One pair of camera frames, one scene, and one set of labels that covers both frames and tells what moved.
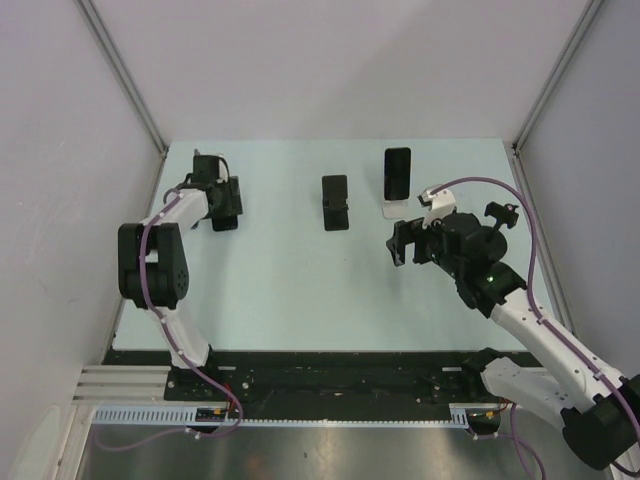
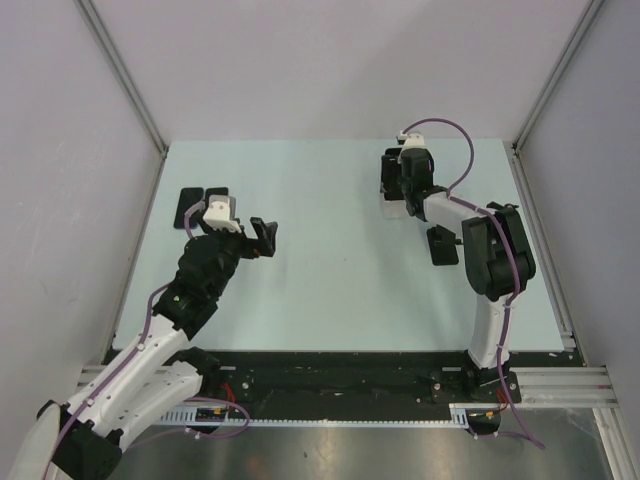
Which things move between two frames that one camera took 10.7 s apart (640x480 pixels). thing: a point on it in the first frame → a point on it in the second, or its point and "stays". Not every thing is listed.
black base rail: [318, 379] stays
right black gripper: [404, 232] → [389, 167]
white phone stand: [397, 209] stays
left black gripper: [232, 202] → [263, 245]
